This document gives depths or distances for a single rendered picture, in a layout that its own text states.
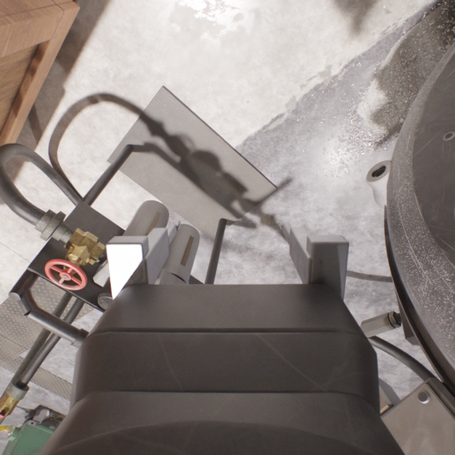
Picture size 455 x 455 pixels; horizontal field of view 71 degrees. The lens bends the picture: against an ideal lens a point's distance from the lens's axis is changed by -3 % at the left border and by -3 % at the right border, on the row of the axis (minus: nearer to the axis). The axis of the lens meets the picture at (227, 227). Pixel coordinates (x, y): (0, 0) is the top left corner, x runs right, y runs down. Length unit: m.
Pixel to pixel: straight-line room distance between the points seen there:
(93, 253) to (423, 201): 0.52
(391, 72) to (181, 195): 0.64
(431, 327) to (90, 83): 0.91
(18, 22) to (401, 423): 0.74
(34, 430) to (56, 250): 2.54
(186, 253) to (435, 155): 0.51
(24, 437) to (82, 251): 2.58
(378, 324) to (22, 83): 0.88
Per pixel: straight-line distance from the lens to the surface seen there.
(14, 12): 0.73
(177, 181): 1.01
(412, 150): 0.42
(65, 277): 0.61
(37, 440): 3.13
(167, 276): 0.66
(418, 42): 0.90
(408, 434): 0.30
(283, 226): 0.16
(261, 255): 1.16
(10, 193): 0.66
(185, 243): 0.74
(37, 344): 1.43
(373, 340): 1.07
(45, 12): 0.79
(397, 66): 0.89
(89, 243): 0.63
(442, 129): 0.42
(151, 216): 0.73
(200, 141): 0.93
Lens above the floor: 0.83
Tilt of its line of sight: 50 degrees down
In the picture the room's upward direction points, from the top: 169 degrees counter-clockwise
